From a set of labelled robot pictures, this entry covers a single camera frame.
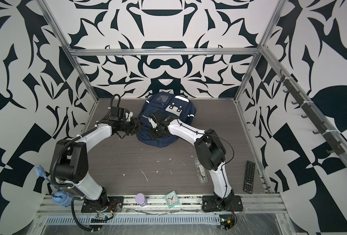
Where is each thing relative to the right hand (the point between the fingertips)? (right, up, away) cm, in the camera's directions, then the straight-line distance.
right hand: (150, 133), depth 90 cm
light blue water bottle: (-38, -27, -22) cm, 51 cm away
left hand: (-4, +6, +1) cm, 7 cm away
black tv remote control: (+56, -23, -9) cm, 61 cm away
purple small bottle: (-1, -28, -21) cm, 35 cm away
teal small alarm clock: (+13, -31, -16) cm, 37 cm away
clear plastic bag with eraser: (+30, -20, -7) cm, 37 cm away
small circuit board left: (-21, -39, -18) cm, 48 cm away
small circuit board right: (+40, -39, -19) cm, 59 cm away
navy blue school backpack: (+21, +16, +13) cm, 29 cm away
